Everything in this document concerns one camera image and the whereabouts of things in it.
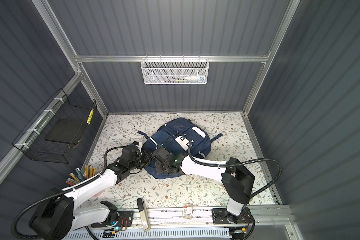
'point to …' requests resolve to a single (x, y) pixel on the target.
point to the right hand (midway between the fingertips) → (158, 167)
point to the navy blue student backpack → (180, 134)
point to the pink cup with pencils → (89, 172)
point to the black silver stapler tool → (142, 210)
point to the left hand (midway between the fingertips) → (156, 154)
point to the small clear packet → (187, 210)
